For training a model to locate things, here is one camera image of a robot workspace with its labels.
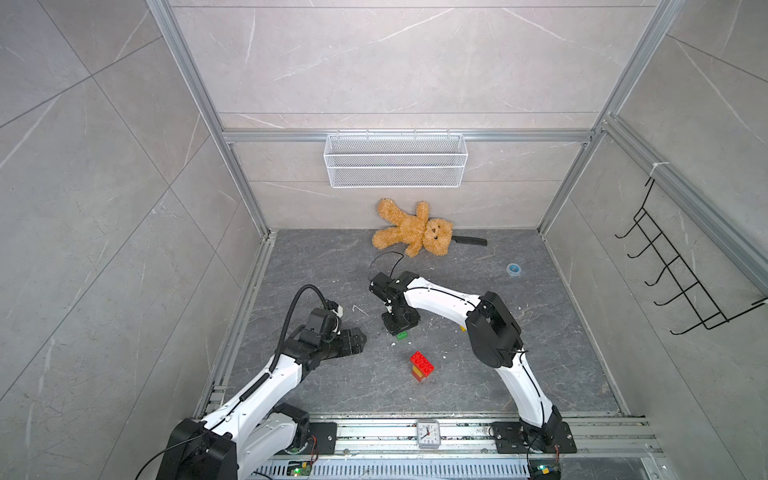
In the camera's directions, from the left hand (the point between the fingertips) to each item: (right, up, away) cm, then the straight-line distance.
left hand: (358, 336), depth 85 cm
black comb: (+42, +30, +34) cm, 61 cm away
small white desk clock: (+19, -21, -12) cm, 31 cm away
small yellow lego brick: (+17, -8, -6) cm, 19 cm away
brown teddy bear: (+20, +33, +26) cm, 46 cm away
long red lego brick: (+18, -6, -8) cm, 21 cm away
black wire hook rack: (+74, +17, -22) cm, 79 cm away
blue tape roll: (+55, +18, +23) cm, 62 cm away
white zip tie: (-1, +5, +13) cm, 14 cm away
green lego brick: (+13, -1, +5) cm, 14 cm away
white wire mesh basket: (+9, +56, +16) cm, 59 cm away
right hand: (+13, 0, +8) cm, 15 cm away
